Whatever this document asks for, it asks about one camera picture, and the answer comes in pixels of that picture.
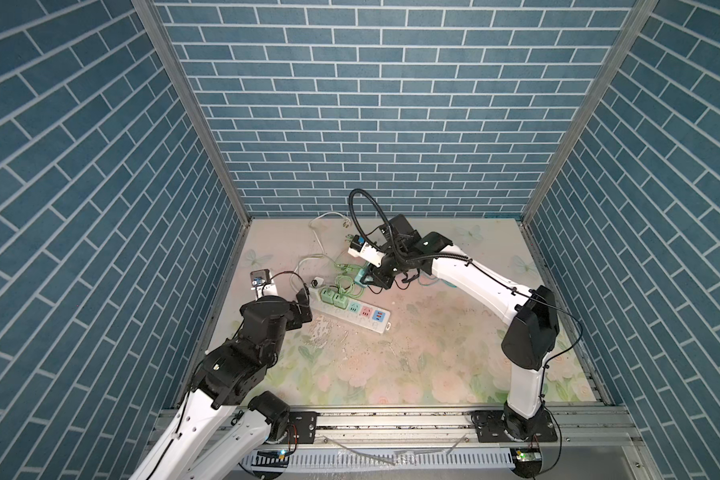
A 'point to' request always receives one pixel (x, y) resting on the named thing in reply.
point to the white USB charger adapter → (317, 282)
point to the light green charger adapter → (340, 301)
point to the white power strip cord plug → (347, 223)
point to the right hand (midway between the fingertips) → (361, 273)
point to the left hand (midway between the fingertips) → (290, 295)
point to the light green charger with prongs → (327, 295)
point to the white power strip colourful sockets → (361, 314)
